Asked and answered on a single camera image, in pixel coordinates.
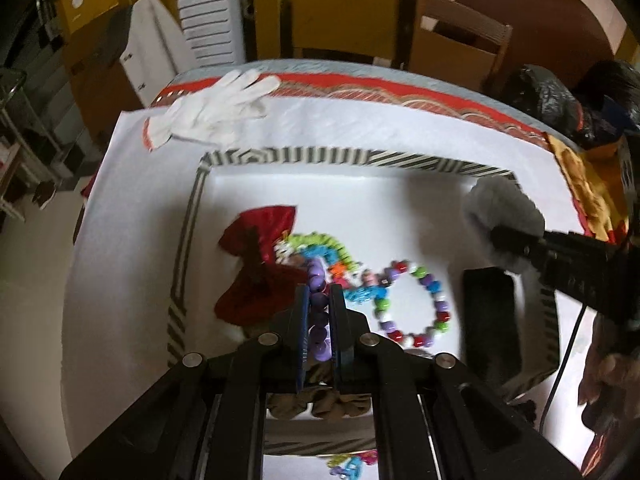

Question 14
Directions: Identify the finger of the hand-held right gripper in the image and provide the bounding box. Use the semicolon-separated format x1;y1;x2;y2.
490;225;551;276

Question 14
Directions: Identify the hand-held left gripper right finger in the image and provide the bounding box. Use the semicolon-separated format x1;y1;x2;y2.
329;284;583;480

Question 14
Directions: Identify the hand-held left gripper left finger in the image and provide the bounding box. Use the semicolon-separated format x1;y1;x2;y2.
60;284;310;480

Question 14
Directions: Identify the grey fluffy scrunchie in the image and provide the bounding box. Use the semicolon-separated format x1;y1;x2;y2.
462;177;547;273

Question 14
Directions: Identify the purple bead bracelet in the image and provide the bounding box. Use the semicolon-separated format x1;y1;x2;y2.
306;255;333;363

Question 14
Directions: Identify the brown scrunchie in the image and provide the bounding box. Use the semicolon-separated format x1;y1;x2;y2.
265;360;373;421

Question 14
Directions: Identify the black rectangular case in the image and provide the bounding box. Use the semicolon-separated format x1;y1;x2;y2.
461;267;523;386

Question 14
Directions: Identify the blue green bead bracelet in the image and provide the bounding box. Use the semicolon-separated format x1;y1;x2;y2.
275;232;388;306

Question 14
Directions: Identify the multicolour round bead bracelet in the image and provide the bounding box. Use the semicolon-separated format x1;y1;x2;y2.
374;260;452;348

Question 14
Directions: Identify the red satin bow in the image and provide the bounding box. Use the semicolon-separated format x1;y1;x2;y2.
214;204;311;328

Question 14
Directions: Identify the striped cardboard box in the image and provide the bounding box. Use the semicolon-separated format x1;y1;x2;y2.
165;146;558;456

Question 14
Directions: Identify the person's right hand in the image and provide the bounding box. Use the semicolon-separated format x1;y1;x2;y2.
577;327;640;441

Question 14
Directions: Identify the orange red printed blanket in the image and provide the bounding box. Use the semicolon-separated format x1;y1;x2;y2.
545;132;633;468

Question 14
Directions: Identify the black plastic bag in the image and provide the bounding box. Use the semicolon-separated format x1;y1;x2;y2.
502;62;640;148

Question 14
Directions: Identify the white table sheet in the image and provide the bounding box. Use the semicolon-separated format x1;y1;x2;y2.
60;105;596;461

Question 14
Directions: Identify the white glove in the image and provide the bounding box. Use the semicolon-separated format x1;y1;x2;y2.
144;70;282;153

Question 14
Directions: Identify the wooden chair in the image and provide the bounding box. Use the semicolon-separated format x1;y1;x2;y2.
402;0;513;93

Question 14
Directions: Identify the yellow wooden cabinet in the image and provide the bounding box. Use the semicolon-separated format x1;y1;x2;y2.
290;0;401;66

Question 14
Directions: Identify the white coat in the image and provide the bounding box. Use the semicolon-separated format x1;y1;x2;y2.
120;0;198;108

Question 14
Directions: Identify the white slatted shutter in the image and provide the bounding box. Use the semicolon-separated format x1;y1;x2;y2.
170;0;246;68

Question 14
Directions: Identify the black cable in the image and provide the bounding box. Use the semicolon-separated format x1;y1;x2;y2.
537;305;586;431

